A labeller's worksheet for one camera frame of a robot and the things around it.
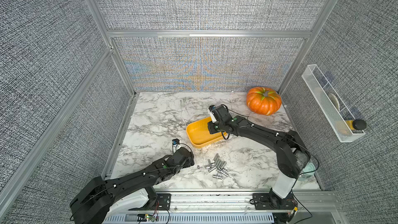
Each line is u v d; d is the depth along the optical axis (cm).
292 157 47
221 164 86
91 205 41
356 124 61
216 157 88
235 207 73
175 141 76
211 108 81
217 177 80
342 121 66
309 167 75
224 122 69
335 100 70
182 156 63
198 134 100
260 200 73
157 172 56
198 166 84
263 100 99
